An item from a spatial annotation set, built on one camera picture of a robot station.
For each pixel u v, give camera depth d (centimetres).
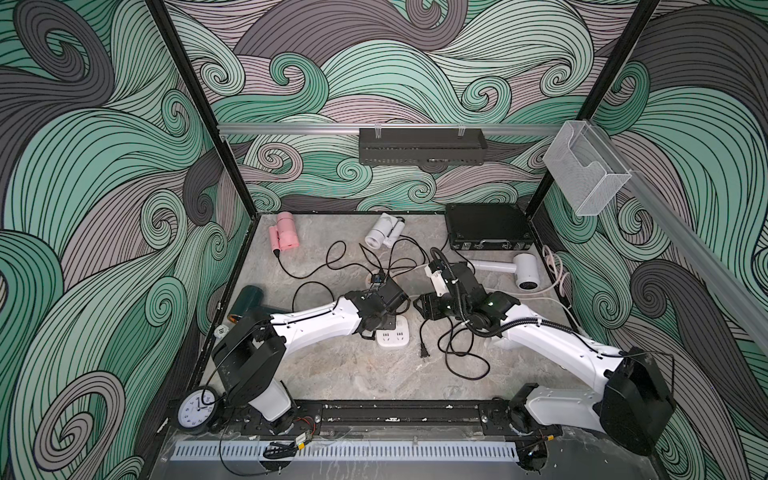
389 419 74
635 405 39
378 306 65
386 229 110
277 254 107
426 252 104
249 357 43
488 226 123
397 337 85
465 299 61
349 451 70
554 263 101
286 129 189
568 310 93
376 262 95
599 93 84
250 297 91
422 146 97
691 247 59
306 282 100
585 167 79
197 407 73
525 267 97
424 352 83
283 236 108
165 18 71
